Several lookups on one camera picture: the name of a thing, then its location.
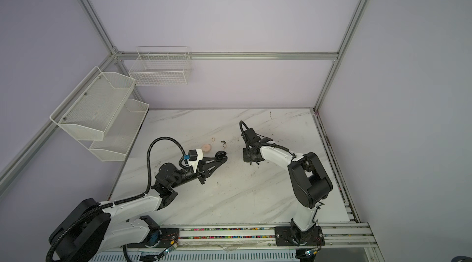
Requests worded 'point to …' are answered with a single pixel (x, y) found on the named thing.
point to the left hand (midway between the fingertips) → (219, 161)
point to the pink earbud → (213, 139)
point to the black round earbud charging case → (220, 156)
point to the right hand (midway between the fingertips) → (246, 157)
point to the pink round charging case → (206, 147)
